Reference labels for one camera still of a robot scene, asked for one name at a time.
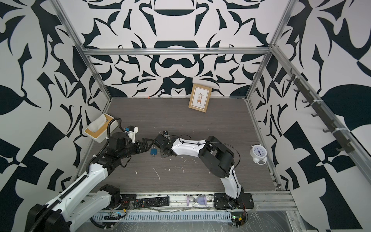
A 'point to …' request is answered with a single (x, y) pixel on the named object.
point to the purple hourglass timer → (201, 200)
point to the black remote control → (151, 202)
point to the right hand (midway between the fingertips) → (166, 151)
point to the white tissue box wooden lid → (97, 130)
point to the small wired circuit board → (117, 216)
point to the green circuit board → (238, 218)
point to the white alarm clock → (258, 152)
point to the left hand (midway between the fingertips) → (149, 140)
